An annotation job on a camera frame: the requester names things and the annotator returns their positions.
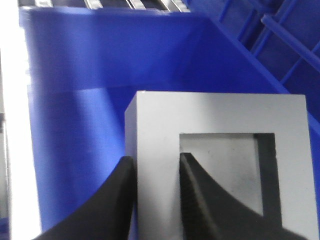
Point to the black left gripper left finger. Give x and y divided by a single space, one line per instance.
112 205

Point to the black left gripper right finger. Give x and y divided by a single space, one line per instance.
212 215

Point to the blue bin receiving block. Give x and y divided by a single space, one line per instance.
100 50

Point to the steel roller rack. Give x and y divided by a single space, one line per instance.
92 3

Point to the grey block with square hole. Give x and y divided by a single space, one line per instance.
212 112

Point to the blue bin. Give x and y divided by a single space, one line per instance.
240 20
287 62

